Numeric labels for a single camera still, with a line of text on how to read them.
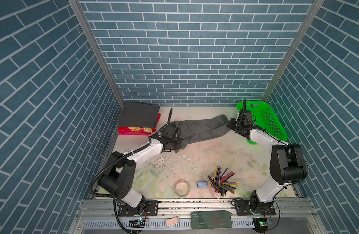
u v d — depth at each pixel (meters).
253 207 0.68
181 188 0.81
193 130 1.05
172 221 0.69
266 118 1.12
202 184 0.79
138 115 1.07
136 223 0.71
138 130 0.99
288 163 0.48
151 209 0.73
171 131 0.71
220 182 0.75
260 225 0.70
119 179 0.44
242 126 0.74
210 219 0.69
